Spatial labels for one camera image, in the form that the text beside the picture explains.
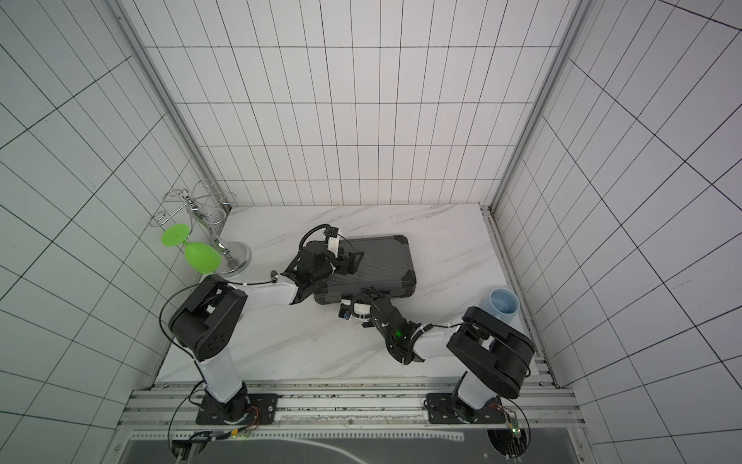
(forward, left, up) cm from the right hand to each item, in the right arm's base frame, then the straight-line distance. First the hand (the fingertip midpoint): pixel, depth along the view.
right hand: (369, 282), depth 88 cm
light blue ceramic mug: (-1, -43, -7) cm, 43 cm away
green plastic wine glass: (0, +50, +11) cm, 51 cm away
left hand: (+9, +7, +1) cm, 11 cm away
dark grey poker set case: (+5, -5, +2) cm, 7 cm away
